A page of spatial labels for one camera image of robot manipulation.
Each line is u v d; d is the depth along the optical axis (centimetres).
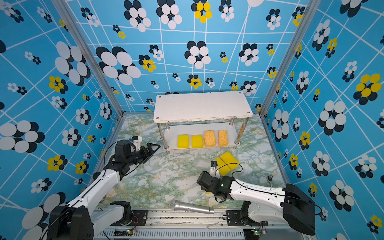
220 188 56
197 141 95
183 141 94
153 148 76
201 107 107
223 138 94
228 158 94
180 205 75
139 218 73
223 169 73
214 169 71
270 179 85
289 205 41
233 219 73
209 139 94
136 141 77
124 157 64
